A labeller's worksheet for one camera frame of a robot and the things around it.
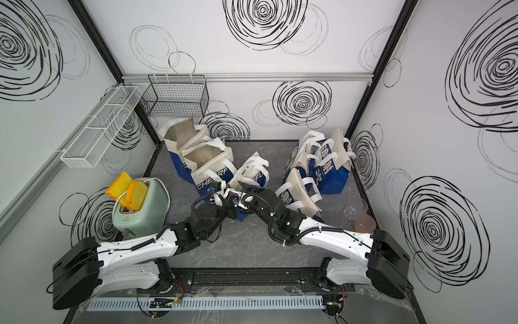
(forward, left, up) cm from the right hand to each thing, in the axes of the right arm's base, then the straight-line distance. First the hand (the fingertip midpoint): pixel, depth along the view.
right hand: (240, 185), depth 71 cm
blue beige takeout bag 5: (+17, -38, -6) cm, 42 cm away
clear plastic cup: (+5, -50, -24) cm, 56 cm away
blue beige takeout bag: (+28, +32, -2) cm, 42 cm away
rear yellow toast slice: (+1, +47, -4) cm, 47 cm away
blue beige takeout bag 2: (+10, +13, 0) cm, 17 cm away
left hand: (0, +1, -7) cm, 7 cm away
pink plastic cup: (-3, -51, -23) cm, 56 cm away
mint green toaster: (-8, +35, -12) cm, 38 cm away
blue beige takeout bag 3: (+10, -4, -5) cm, 12 cm away
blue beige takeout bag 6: (-2, -22, -2) cm, 22 cm away
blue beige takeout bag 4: (+15, -23, -2) cm, 28 cm away
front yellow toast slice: (-2, +39, -5) cm, 40 cm away
